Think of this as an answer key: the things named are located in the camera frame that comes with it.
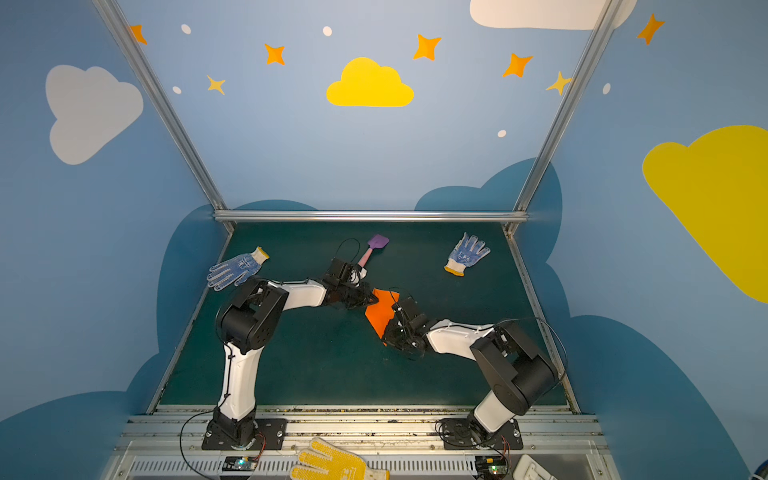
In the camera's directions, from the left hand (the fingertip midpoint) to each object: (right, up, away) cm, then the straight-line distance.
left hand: (379, 299), depth 98 cm
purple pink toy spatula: (-1, +20, +17) cm, 26 cm away
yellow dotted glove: (-13, -35, -28) cm, 46 cm away
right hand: (+1, -10, -8) cm, 13 cm away
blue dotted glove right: (+34, +16, +15) cm, 40 cm away
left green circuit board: (-33, -36, -27) cm, 56 cm away
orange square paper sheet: (0, -5, +1) cm, 5 cm away
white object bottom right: (+36, -36, -29) cm, 58 cm away
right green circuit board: (+28, -36, -27) cm, 53 cm away
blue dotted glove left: (-53, +9, +9) cm, 54 cm away
